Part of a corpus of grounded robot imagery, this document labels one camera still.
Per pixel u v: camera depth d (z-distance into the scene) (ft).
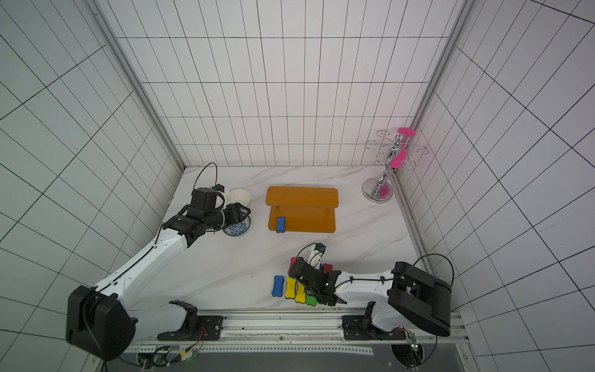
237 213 2.38
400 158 3.02
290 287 2.61
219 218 2.25
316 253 2.47
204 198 2.03
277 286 2.65
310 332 2.38
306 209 3.56
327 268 2.80
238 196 3.29
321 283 2.07
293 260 2.87
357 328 2.39
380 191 3.61
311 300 2.43
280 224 3.12
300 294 2.57
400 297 1.41
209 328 2.37
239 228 3.12
